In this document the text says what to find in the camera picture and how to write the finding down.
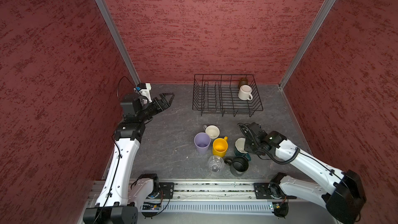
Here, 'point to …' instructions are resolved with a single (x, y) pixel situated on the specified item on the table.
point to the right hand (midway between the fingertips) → (247, 151)
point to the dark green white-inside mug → (239, 148)
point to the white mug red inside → (244, 93)
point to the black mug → (239, 165)
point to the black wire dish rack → (226, 93)
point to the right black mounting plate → (270, 191)
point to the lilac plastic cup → (202, 141)
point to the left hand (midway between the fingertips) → (169, 100)
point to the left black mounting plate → (166, 190)
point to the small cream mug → (212, 130)
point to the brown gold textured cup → (243, 81)
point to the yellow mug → (219, 146)
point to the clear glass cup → (216, 164)
